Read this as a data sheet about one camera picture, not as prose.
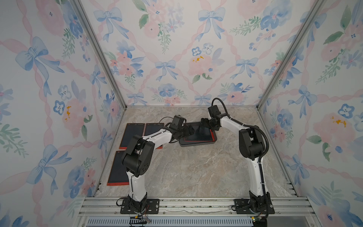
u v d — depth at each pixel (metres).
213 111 0.86
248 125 0.63
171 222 0.70
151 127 1.08
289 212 0.76
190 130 0.87
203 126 0.98
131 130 1.07
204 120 0.96
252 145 0.60
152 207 0.73
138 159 0.50
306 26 0.75
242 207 0.70
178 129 0.76
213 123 0.82
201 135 1.10
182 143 0.95
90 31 0.77
